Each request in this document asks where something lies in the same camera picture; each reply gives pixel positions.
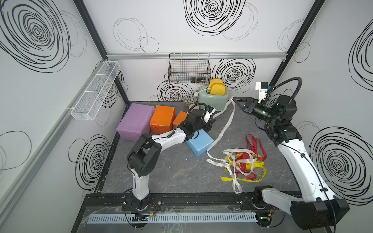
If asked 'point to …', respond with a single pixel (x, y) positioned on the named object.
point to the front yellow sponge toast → (218, 89)
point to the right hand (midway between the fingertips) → (234, 100)
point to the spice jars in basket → (200, 79)
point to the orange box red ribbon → (163, 119)
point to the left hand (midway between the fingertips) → (214, 119)
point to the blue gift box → (199, 142)
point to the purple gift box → (136, 121)
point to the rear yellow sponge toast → (215, 80)
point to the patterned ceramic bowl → (189, 99)
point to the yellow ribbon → (249, 165)
